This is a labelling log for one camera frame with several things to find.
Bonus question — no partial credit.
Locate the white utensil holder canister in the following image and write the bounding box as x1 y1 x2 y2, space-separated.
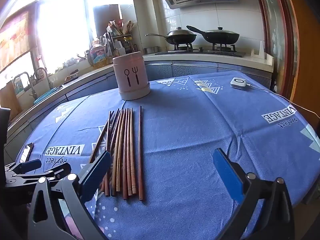
112 51 151 101

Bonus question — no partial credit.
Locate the white dish rack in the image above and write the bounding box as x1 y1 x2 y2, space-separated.
250 41 275 63

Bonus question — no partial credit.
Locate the red wooden door frame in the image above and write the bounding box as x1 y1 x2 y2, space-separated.
252 0 320 103

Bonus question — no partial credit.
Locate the black wok with lid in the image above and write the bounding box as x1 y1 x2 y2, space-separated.
186 25 240 44
146 27 197 45

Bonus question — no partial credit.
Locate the red window banner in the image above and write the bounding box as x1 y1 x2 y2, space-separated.
0 10 33 68

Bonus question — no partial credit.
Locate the smartphone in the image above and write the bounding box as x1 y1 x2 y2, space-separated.
19 142 34 163

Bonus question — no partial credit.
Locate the seasoning rack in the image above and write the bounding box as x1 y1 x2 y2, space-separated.
106 20 137 56

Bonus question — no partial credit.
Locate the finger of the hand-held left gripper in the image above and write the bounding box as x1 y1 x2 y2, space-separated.
5 159 42 175
5 164 72 188

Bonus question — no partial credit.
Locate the cooking oil bottle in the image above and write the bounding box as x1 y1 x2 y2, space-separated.
89 40 113 68

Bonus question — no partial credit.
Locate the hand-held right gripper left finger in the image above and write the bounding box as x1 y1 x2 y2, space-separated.
27 150 112 240

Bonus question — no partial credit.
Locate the wooden cutting board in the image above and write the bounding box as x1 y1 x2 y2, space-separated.
0 81 22 123

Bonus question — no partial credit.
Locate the blue printed tablecloth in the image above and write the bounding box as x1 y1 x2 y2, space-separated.
15 71 320 240

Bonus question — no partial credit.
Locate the bundle of wooden chopsticks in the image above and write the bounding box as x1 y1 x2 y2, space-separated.
89 107 137 200

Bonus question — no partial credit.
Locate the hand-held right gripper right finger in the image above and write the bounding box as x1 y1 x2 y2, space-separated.
212 148 295 240

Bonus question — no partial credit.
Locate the reddish brown chopstick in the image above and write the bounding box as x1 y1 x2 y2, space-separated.
138 106 145 201

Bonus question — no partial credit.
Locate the gas stove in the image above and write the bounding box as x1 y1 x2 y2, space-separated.
154 43 247 57

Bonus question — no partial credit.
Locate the blue draining mat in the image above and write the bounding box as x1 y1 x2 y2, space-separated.
34 86 63 104

